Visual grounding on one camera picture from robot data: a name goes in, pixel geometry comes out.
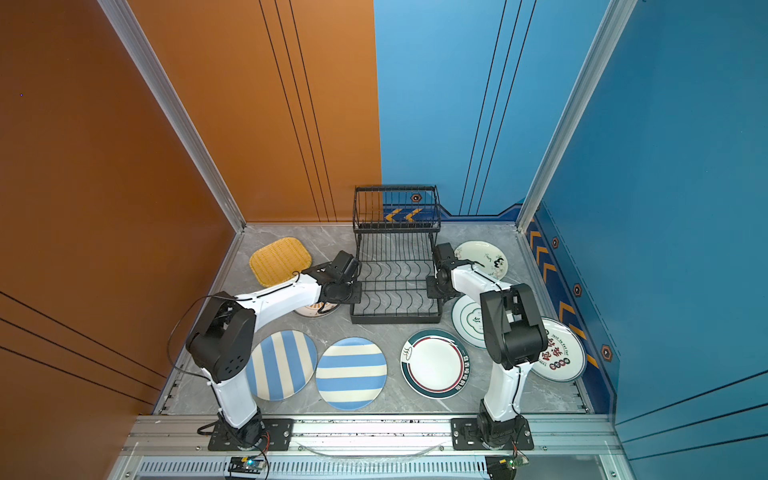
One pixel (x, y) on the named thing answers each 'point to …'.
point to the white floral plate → (493, 259)
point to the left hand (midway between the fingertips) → (360, 293)
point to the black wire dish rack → (397, 227)
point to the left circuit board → (246, 464)
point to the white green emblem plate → (467, 321)
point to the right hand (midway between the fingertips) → (434, 291)
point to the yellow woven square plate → (278, 261)
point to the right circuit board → (504, 467)
